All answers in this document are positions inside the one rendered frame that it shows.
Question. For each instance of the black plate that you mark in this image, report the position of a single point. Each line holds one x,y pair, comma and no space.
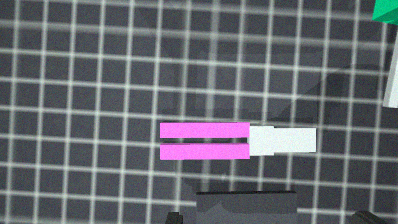
246,207

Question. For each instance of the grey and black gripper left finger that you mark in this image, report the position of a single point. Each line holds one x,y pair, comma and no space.
174,218

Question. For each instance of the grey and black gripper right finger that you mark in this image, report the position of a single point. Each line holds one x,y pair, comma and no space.
366,217

